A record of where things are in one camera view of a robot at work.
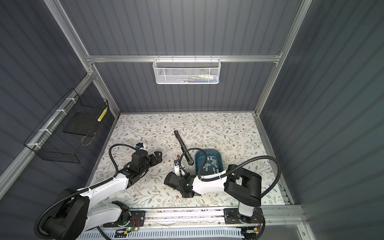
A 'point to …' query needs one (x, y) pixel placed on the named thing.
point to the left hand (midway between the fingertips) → (156, 155)
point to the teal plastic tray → (199, 158)
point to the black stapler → (187, 155)
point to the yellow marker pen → (101, 115)
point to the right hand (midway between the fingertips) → (177, 177)
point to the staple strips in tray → (213, 162)
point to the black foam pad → (83, 123)
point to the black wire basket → (59, 136)
